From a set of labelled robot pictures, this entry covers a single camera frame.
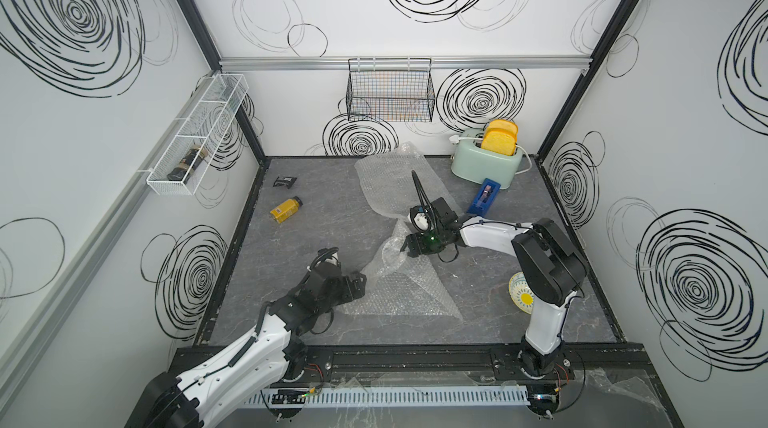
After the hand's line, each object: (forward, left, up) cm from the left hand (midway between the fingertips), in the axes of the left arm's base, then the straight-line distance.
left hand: (355, 282), depth 83 cm
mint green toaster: (+43, -38, +7) cm, 58 cm away
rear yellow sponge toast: (+46, -46, +18) cm, 68 cm away
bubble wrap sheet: (+2, -13, -4) cm, 13 cm away
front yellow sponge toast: (+43, -45, +17) cm, 64 cm away
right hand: (+12, -16, -2) cm, 20 cm away
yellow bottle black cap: (+26, +26, -1) cm, 37 cm away
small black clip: (+39, +30, -3) cm, 49 cm away
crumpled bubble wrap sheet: (+40, -9, -4) cm, 41 cm away
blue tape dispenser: (+31, -41, +1) cm, 52 cm away
